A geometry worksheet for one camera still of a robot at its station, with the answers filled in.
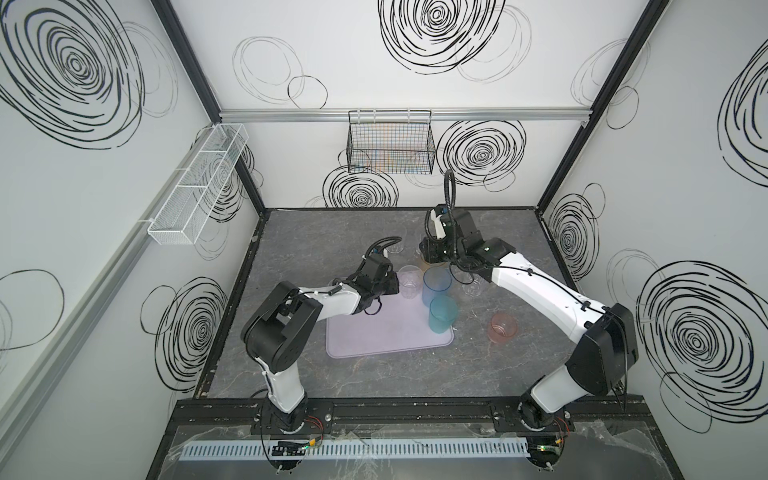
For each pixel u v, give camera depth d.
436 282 0.87
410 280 0.97
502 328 0.89
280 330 0.48
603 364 0.44
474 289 0.96
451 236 0.62
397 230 1.05
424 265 0.88
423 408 0.77
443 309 0.88
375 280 0.74
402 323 0.90
